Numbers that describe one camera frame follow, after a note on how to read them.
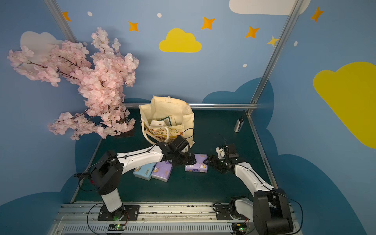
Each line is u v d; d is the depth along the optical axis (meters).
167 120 0.98
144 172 0.82
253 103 1.16
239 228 0.71
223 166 0.74
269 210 0.41
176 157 0.72
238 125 1.02
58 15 0.71
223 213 0.75
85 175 0.71
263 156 0.99
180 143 0.69
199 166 0.86
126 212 0.73
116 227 0.71
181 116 1.00
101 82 0.59
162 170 0.84
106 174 0.46
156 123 0.86
